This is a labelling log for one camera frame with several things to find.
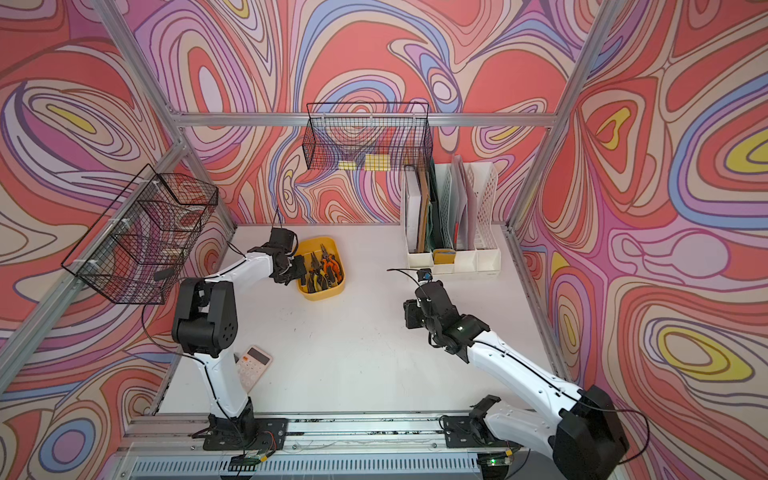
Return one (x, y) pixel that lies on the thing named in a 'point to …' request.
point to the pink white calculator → (252, 366)
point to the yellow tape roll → (444, 257)
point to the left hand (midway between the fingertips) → (303, 273)
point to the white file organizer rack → (451, 217)
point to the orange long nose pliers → (331, 266)
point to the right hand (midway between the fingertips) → (412, 312)
